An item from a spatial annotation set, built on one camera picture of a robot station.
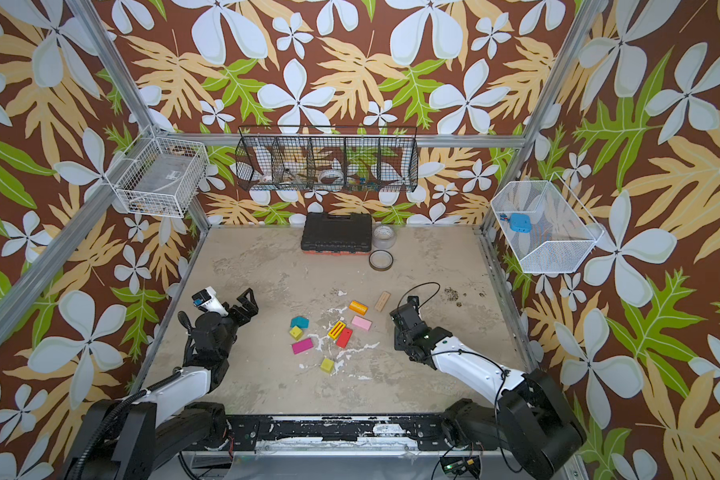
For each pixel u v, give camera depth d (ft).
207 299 2.44
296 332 2.92
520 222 2.82
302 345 2.92
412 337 2.18
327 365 2.74
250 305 2.61
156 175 2.84
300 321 2.98
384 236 3.81
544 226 2.73
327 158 3.16
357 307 3.18
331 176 3.23
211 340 2.13
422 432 2.42
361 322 3.06
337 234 3.80
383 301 3.23
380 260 3.56
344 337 2.98
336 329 2.98
